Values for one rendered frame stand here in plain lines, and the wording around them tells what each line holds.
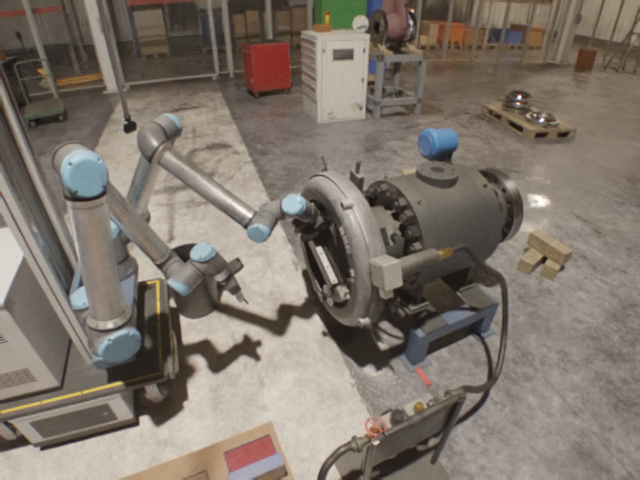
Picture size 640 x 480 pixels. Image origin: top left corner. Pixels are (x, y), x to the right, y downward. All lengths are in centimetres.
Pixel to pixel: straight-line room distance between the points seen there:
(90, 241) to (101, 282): 15
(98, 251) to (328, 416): 127
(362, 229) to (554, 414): 137
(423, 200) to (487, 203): 36
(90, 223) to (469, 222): 155
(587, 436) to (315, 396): 132
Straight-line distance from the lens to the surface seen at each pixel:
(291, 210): 155
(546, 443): 214
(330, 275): 177
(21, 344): 176
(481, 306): 219
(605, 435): 231
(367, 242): 147
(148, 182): 184
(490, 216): 199
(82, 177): 114
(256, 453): 135
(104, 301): 135
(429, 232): 174
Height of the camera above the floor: 170
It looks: 35 degrees down
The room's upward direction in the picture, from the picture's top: straight up
